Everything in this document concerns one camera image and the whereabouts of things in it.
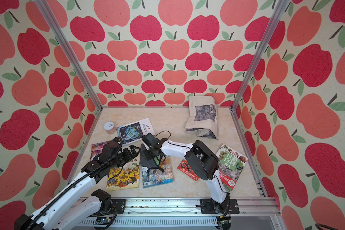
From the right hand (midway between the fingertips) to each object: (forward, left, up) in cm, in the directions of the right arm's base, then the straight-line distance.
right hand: (146, 157), depth 91 cm
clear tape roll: (+18, +30, +4) cm, 35 cm away
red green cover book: (0, -53, 0) cm, 53 cm away
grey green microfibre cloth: (-5, -5, +3) cm, 8 cm away
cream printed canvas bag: (+34, -37, +5) cm, 51 cm away
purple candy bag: (+2, +35, +1) cm, 35 cm away
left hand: (-5, +2, +12) cm, 13 cm away
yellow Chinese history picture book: (-13, +11, -2) cm, 17 cm away
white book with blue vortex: (+19, +14, -1) cm, 24 cm away
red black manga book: (-4, -25, -1) cm, 25 cm away
